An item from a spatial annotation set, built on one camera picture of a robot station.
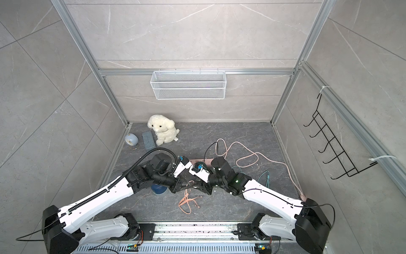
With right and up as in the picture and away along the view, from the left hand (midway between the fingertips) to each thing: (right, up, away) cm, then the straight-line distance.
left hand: (192, 184), depth 69 cm
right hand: (+1, 0, +4) cm, 4 cm away
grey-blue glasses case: (-34, +19, +38) cm, 54 cm away
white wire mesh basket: (-5, +55, +32) cm, 63 cm away
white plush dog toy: (-20, +27, +27) cm, 43 cm away
